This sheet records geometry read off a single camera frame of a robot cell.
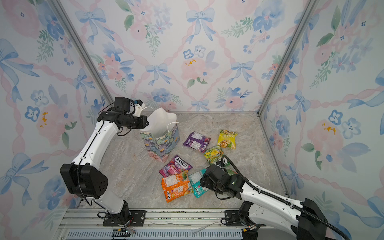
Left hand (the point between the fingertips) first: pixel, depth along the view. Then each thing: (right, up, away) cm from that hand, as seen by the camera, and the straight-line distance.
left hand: (148, 121), depth 82 cm
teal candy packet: (+26, -33, +3) cm, 42 cm away
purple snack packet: (+27, -13, +18) cm, 35 cm away
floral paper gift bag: (+9, -7, -7) cm, 14 cm away
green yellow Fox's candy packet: (+37, -21, +12) cm, 44 cm away
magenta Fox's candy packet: (+15, -26, +7) cm, 31 cm away
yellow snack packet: (+47, -11, +18) cm, 52 cm away
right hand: (+30, -32, -3) cm, 44 cm away
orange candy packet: (+16, -35, 0) cm, 39 cm away
